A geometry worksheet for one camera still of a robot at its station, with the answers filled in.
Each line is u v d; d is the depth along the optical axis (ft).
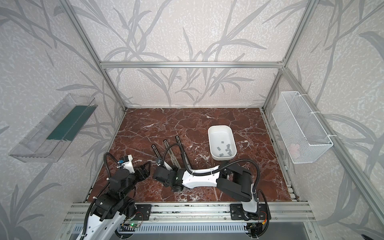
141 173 2.23
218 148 3.18
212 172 1.57
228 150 3.16
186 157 3.02
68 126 2.10
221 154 3.08
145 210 2.42
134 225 2.32
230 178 1.64
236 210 2.42
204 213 2.47
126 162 2.22
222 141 3.28
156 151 3.07
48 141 2.10
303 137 2.02
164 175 1.99
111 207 1.76
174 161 2.94
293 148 2.42
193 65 3.07
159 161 2.33
